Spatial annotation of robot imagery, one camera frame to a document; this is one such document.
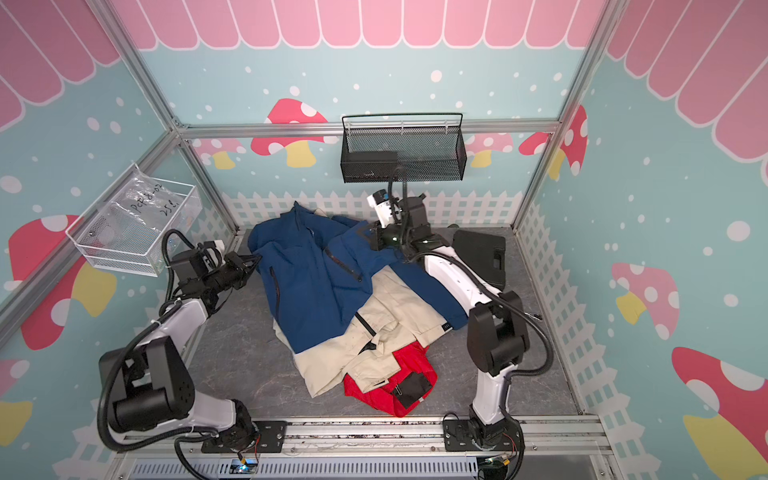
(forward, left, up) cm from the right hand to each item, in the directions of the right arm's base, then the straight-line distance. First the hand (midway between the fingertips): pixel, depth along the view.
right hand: (360, 229), depth 82 cm
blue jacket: (-7, +12, -9) cm, 17 cm away
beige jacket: (-16, -9, -20) cm, 27 cm away
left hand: (-4, +29, -8) cm, 30 cm away
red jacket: (-35, -12, -26) cm, 45 cm away
